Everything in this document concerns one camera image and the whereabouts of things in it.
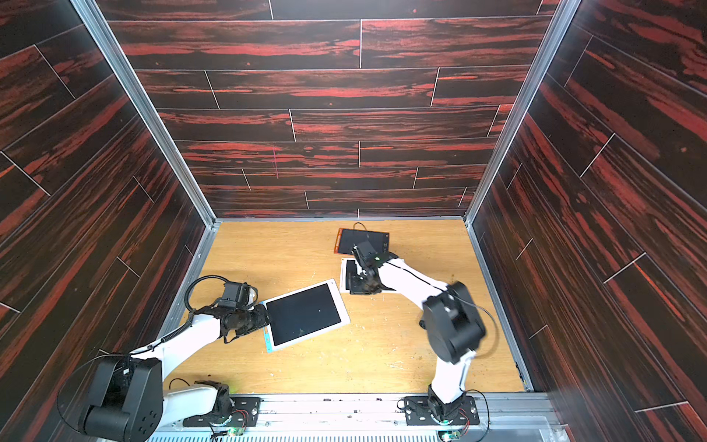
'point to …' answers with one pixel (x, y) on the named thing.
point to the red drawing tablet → (348, 238)
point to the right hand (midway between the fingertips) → (361, 286)
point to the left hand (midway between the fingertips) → (270, 318)
